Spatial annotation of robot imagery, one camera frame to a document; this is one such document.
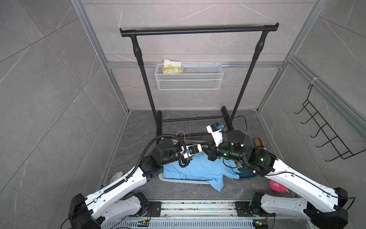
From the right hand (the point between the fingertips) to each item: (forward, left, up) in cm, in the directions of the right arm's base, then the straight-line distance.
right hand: (200, 145), depth 63 cm
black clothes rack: (+45, -29, -29) cm, 61 cm away
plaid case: (+18, -44, -29) cm, 56 cm away
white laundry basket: (-8, +1, -25) cm, 26 cm away
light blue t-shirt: (-2, -2, -21) cm, 21 cm away
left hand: (+3, 0, -2) cm, 3 cm away
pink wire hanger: (+18, +7, -20) cm, 28 cm away
